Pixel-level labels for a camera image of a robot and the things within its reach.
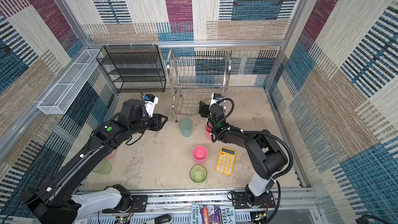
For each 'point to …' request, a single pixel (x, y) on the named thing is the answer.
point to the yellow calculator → (226, 160)
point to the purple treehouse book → (212, 213)
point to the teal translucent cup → (186, 126)
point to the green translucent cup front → (198, 173)
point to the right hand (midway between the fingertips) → (205, 103)
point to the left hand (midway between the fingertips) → (165, 116)
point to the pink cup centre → (199, 153)
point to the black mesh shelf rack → (133, 68)
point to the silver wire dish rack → (194, 79)
